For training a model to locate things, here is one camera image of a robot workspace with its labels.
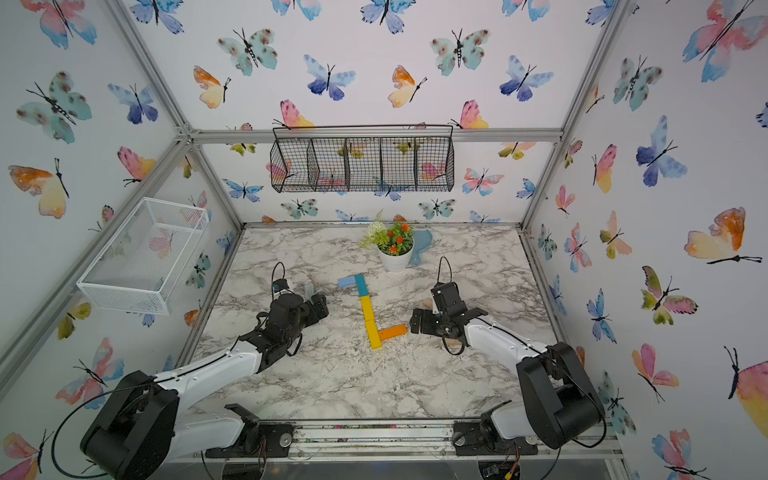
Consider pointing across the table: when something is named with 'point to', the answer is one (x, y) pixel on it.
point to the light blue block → (348, 281)
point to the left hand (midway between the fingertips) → (318, 299)
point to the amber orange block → (393, 332)
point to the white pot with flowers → (395, 242)
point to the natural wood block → (428, 303)
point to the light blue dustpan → (422, 239)
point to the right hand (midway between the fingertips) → (426, 319)
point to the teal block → (362, 285)
